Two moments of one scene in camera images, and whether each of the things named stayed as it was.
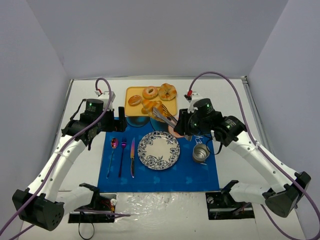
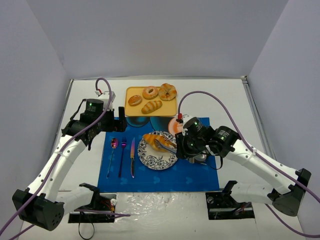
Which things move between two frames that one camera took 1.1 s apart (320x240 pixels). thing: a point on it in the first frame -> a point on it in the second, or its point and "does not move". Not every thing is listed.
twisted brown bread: [167, 92] does not move
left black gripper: [121, 119] does not move
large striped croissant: [148, 105] -> [149, 139]
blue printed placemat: [122, 170] does not move
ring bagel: [150, 92] does not move
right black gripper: [181, 122] -> [180, 146]
